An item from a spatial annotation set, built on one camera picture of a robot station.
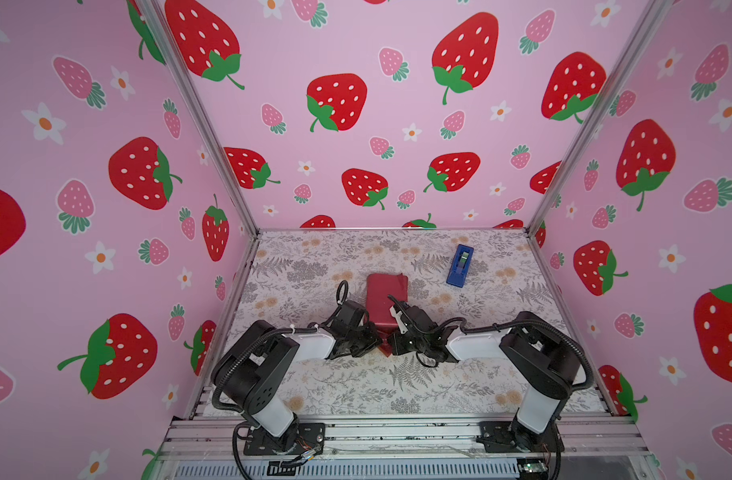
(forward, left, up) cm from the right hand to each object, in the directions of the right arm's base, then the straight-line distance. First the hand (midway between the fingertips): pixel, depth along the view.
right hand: (384, 340), depth 91 cm
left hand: (0, -1, +1) cm, 1 cm away
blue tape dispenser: (+29, -24, +4) cm, 38 cm away
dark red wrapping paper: (+18, +4, +2) cm, 18 cm away
